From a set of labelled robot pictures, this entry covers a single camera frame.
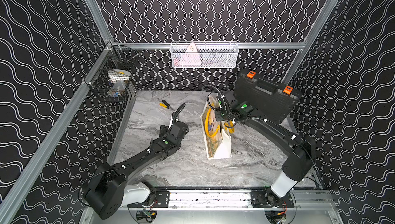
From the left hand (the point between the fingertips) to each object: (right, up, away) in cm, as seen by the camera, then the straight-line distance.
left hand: (172, 124), depth 84 cm
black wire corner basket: (-31, +26, -4) cm, 40 cm away
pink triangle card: (+10, +39, +6) cm, 41 cm away
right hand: (+25, +7, -1) cm, 26 cm away
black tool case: (+57, +13, +6) cm, 59 cm away
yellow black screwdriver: (-10, +12, +29) cm, 33 cm away
